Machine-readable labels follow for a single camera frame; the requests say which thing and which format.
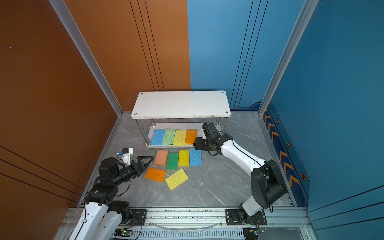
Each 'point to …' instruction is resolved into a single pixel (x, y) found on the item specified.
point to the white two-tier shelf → (179, 110)
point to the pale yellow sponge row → (180, 138)
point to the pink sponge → (161, 158)
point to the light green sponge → (168, 136)
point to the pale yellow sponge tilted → (176, 179)
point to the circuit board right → (251, 233)
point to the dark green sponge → (172, 161)
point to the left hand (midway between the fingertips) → (151, 160)
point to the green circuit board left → (122, 232)
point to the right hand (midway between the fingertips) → (196, 146)
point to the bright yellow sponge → (184, 158)
